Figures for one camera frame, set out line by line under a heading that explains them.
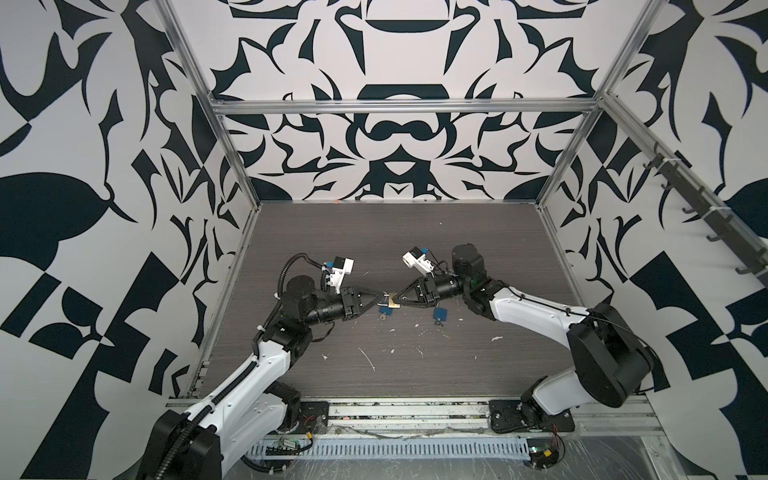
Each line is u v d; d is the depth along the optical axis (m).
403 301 0.71
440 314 0.92
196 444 0.39
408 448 0.71
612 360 0.44
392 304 0.71
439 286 0.69
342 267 0.70
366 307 0.68
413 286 0.70
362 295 0.68
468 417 0.76
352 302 0.65
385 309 0.71
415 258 0.73
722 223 0.55
